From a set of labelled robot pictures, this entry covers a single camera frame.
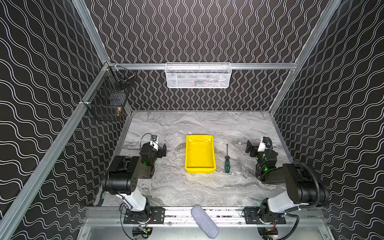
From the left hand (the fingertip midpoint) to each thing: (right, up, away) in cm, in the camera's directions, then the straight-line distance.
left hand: (162, 143), depth 95 cm
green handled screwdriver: (+40, -12, -5) cm, 42 cm away
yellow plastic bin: (+24, -7, 0) cm, 25 cm away
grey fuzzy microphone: (+25, -34, -25) cm, 49 cm away
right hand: (+60, +1, -4) cm, 60 cm away
